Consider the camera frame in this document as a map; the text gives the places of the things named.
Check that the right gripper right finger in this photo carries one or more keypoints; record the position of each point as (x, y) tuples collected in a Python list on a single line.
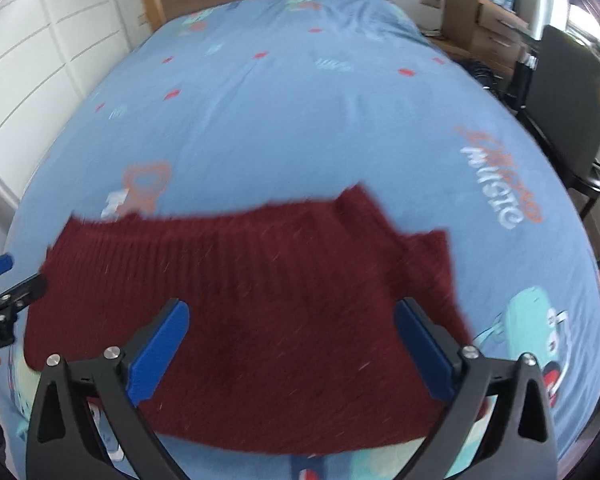
[(519, 440)]

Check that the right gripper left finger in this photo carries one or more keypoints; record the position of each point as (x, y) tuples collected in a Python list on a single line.
[(63, 442)]

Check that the dark red knitted sweater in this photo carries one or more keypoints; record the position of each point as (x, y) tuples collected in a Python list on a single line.
[(291, 346)]

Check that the white wardrobe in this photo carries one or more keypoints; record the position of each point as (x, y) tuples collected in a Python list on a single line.
[(53, 53)]

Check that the black chair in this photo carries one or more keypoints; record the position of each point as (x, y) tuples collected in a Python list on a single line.
[(561, 111)]

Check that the blue dinosaur print bed sheet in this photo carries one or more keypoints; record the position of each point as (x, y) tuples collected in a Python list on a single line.
[(266, 102)]

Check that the wooden drawer cabinet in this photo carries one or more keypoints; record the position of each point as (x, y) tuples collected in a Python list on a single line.
[(482, 31)]

